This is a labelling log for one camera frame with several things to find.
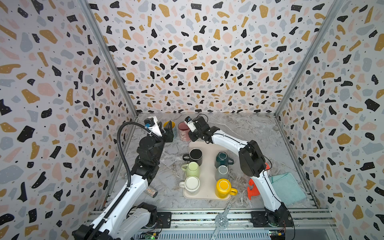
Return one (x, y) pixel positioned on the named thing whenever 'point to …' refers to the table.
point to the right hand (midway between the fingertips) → (187, 128)
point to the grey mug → (222, 172)
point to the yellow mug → (223, 189)
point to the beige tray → (206, 191)
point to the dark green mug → (222, 159)
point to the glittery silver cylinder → (151, 192)
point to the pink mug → (184, 130)
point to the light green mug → (192, 169)
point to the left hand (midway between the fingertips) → (165, 120)
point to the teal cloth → (286, 188)
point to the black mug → (195, 155)
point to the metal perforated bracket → (221, 221)
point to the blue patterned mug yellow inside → (166, 125)
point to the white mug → (191, 183)
